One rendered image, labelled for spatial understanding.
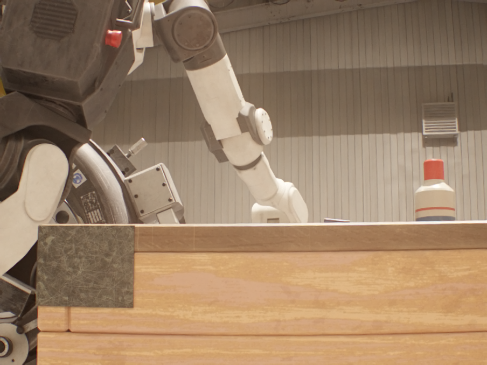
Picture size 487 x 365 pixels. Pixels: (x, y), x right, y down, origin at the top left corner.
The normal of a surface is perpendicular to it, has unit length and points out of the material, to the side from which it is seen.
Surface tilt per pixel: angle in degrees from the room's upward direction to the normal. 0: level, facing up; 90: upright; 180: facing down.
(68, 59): 94
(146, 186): 90
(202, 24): 124
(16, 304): 90
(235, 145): 105
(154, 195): 90
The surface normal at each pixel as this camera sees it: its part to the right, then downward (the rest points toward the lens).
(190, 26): 0.14, 0.39
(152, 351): -0.08, -0.19
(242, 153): -0.20, 0.50
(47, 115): 0.66, -0.14
